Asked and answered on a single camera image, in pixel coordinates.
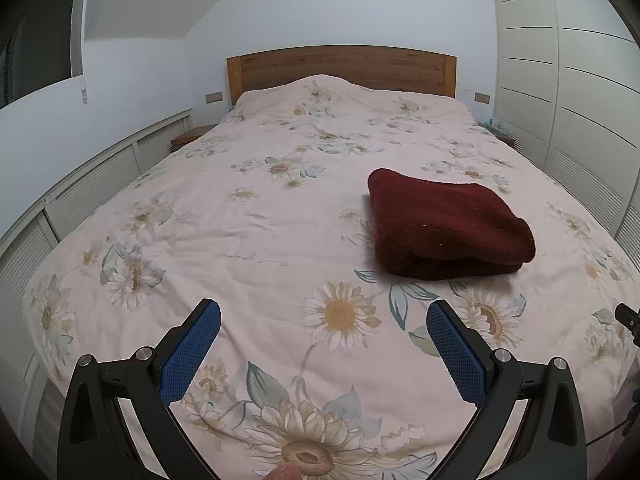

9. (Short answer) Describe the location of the pink floral duvet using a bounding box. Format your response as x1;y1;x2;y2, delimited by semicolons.
24;75;639;479

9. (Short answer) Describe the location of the dark red knitted sweater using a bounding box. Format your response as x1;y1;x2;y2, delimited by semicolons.
368;168;536;281

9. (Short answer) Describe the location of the left wooden nightstand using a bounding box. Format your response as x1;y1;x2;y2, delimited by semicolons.
170;125;215;152

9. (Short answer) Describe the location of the right wooden nightstand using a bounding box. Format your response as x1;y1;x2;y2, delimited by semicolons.
483;124;516;148

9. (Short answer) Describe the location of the wall socket plate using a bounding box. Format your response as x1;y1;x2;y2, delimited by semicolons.
474;92;490;104
205;91;224;104

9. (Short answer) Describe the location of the right wall socket plate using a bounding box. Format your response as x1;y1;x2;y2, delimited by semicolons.
474;92;490;104

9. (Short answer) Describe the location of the white louvered wardrobe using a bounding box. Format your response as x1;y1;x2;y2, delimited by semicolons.
490;0;639;262

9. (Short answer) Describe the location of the left wall socket plate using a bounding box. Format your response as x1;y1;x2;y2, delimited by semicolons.
205;91;224;104

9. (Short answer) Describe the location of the wooden headboard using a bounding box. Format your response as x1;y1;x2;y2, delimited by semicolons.
227;44;457;104

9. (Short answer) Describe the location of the dark window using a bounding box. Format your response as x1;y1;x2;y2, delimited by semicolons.
1;0;85;107

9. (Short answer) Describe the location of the wooden nightstand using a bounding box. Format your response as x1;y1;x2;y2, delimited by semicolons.
483;124;516;148
170;125;215;152

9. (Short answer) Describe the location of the blue white gloved left hand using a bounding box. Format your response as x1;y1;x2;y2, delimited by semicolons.
264;463;303;480

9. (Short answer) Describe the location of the white louvered low cabinet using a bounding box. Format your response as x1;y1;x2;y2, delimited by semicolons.
1;108;192;454

